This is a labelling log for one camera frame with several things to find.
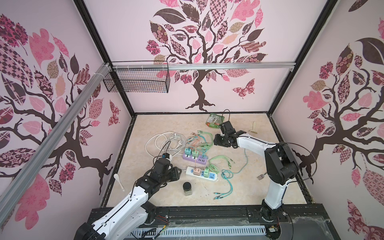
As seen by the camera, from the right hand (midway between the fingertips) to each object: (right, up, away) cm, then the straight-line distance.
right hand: (216, 139), depth 96 cm
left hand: (-23, -18, -14) cm, 33 cm away
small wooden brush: (+31, +7, +14) cm, 34 cm away
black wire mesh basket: (-62, +47, +25) cm, 82 cm away
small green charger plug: (-8, -18, -15) cm, 24 cm away
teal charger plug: (-19, -7, -6) cm, 21 cm away
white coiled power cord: (-29, -3, +6) cm, 30 cm away
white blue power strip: (-9, -19, -14) cm, 25 cm away
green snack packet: (+1, +13, +20) cm, 24 cm away
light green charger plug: (-14, -9, -6) cm, 18 cm away
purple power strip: (-10, -13, -5) cm, 17 cm away
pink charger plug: (-13, -17, -14) cm, 26 cm away
